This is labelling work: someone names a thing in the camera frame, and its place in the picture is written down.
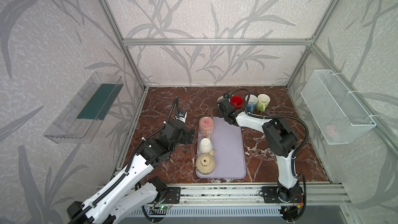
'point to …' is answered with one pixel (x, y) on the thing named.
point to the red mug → (237, 101)
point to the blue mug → (252, 101)
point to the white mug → (205, 145)
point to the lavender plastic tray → (228, 144)
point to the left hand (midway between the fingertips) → (187, 123)
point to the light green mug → (263, 101)
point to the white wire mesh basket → (341, 118)
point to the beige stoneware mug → (205, 163)
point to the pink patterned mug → (206, 125)
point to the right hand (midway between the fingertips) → (224, 103)
